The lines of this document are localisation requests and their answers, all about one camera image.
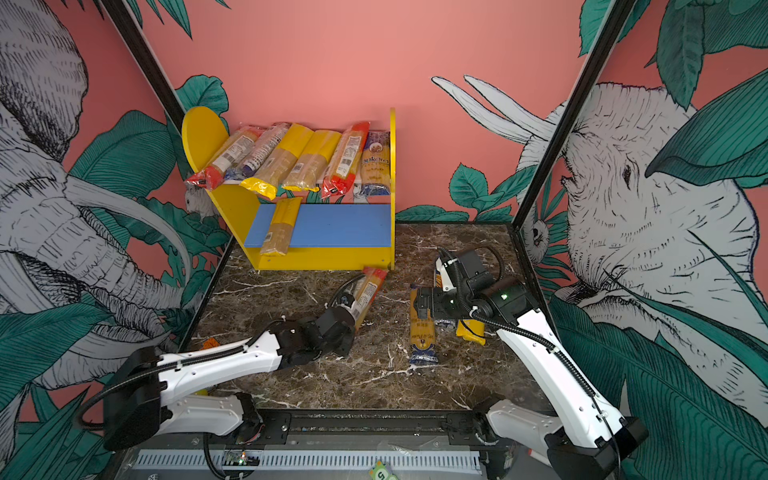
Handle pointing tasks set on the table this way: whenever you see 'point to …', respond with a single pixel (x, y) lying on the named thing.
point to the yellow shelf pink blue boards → (352, 233)
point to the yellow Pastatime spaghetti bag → (471, 329)
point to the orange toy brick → (210, 343)
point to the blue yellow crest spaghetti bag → (422, 335)
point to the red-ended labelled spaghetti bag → (368, 290)
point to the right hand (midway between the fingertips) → (425, 301)
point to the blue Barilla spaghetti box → (437, 278)
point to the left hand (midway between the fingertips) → (350, 326)
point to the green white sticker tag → (380, 472)
